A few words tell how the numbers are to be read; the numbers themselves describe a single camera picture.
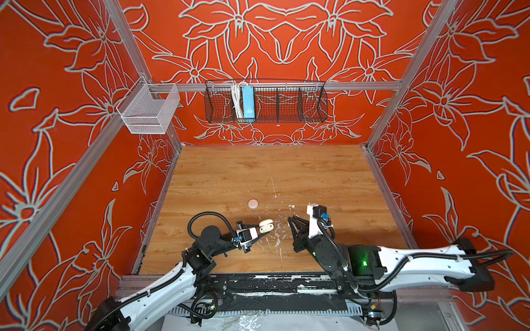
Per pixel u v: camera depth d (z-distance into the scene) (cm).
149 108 95
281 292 73
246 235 57
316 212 53
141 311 45
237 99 89
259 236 67
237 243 59
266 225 67
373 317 68
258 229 66
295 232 61
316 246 47
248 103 90
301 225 60
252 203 95
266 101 97
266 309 70
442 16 71
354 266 49
